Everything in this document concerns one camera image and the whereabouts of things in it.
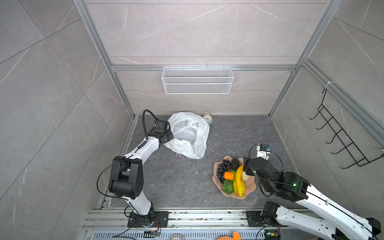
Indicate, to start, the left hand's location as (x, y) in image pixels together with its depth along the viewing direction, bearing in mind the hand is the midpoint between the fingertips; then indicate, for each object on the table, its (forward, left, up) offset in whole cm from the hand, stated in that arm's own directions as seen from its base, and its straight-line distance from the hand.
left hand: (168, 131), depth 93 cm
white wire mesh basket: (+31, -19, +17) cm, 40 cm away
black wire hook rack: (-33, -82, +21) cm, 91 cm away
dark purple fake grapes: (-23, -33, -5) cm, 40 cm away
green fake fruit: (-34, -33, -4) cm, 48 cm away
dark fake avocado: (-22, -39, -3) cm, 45 cm away
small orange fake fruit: (-29, -34, -2) cm, 45 cm away
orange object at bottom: (-55, -33, -8) cm, 65 cm away
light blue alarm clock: (+19, -29, -9) cm, 35 cm away
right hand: (-25, -42, +10) cm, 50 cm away
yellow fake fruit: (-35, -38, -3) cm, 52 cm away
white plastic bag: (+6, -14, -12) cm, 20 cm away
